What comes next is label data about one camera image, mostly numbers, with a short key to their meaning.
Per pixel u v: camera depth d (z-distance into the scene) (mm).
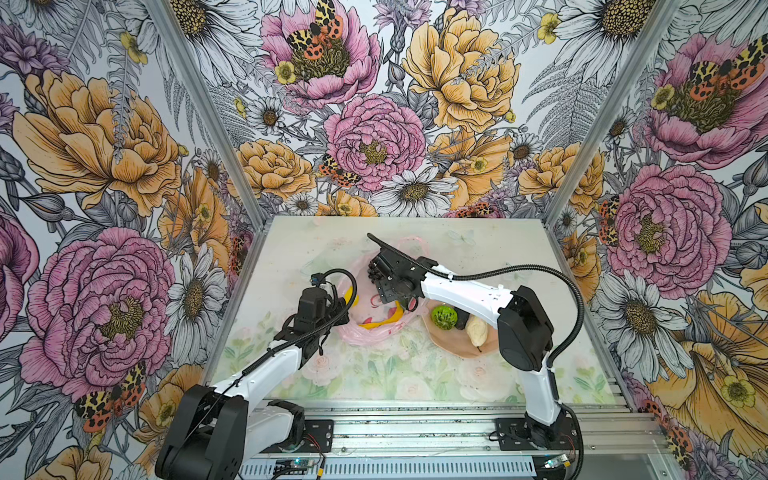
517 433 745
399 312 917
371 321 941
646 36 759
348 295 676
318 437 745
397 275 692
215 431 408
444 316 870
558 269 1082
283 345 578
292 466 710
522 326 511
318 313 689
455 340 898
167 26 730
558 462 715
